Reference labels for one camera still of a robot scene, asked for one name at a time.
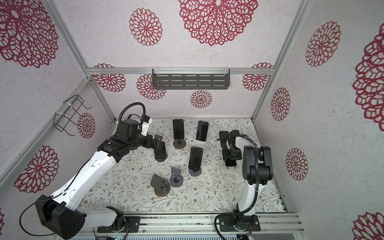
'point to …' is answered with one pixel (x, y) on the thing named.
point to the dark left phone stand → (160, 157)
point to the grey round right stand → (195, 174)
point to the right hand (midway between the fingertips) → (231, 156)
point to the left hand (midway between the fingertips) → (153, 137)
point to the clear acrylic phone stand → (200, 144)
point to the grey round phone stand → (176, 179)
